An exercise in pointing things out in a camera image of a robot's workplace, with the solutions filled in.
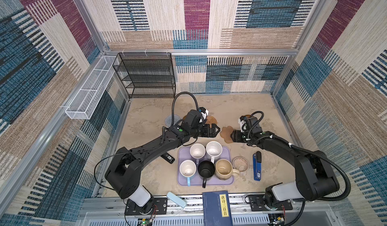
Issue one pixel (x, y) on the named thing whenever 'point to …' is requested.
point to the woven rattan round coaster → (211, 119)
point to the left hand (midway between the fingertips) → (215, 127)
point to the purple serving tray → (184, 153)
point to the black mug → (206, 170)
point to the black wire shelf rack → (146, 74)
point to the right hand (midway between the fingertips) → (235, 137)
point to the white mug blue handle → (188, 168)
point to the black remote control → (168, 157)
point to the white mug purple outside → (197, 151)
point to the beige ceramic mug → (223, 169)
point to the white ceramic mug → (213, 151)
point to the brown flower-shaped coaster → (226, 133)
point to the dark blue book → (216, 209)
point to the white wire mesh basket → (81, 105)
